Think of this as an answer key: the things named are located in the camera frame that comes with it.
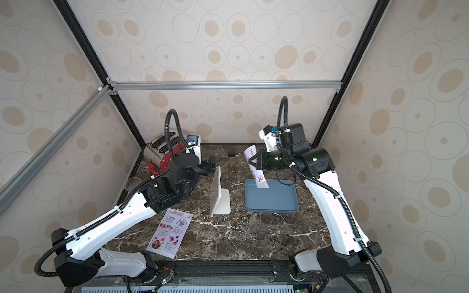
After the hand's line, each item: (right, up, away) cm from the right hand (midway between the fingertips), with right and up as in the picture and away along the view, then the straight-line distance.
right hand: (255, 159), depth 65 cm
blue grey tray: (+15, -20, +30) cm, 39 cm away
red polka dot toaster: (-50, +4, +32) cm, 59 cm away
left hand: (-17, +3, +1) cm, 17 cm away
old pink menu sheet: (-38, -34, +19) cm, 54 cm away
